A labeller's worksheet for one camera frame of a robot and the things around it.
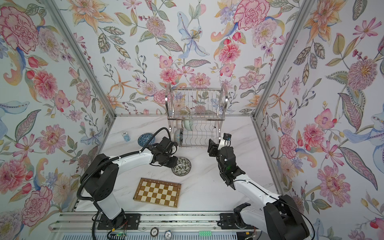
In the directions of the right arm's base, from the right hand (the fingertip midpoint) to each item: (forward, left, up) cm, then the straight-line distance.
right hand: (213, 139), depth 84 cm
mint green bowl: (+16, +15, -5) cm, 23 cm away
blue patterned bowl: (+10, +46, -15) cm, 50 cm away
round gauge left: (-42, +29, -18) cm, 54 cm away
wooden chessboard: (-25, +29, -15) cm, 41 cm away
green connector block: (-42, +4, -17) cm, 46 cm away
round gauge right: (-43, +21, -14) cm, 50 cm away
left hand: (-9, +20, -14) cm, 26 cm away
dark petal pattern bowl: (+6, +21, -5) cm, 22 cm away
